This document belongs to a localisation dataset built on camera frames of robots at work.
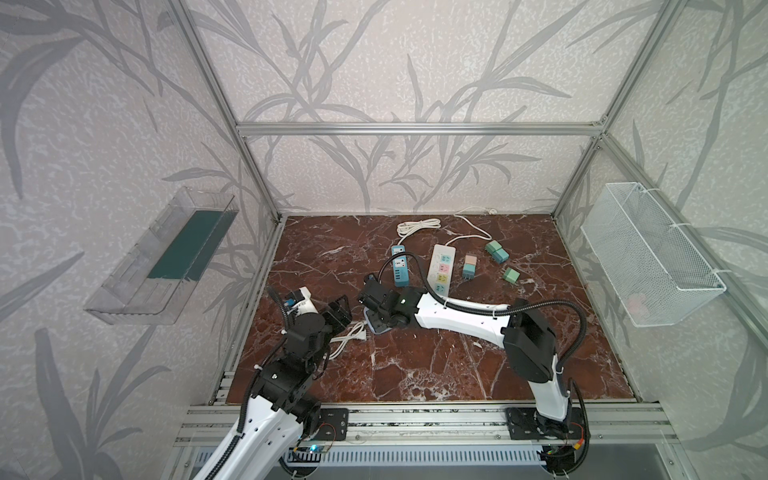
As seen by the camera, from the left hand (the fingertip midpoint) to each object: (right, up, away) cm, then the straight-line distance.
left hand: (346, 294), depth 77 cm
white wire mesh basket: (+70, +7, -13) cm, 71 cm away
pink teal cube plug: (+38, +5, +26) cm, 46 cm away
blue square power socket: (+9, -6, -3) cm, 11 cm away
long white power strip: (+28, +4, +25) cm, 38 cm away
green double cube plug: (+49, +10, +30) cm, 58 cm away
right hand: (+8, -5, +9) cm, 13 cm away
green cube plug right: (+52, +2, +24) cm, 57 cm away
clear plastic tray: (-39, +5, -13) cm, 42 cm away
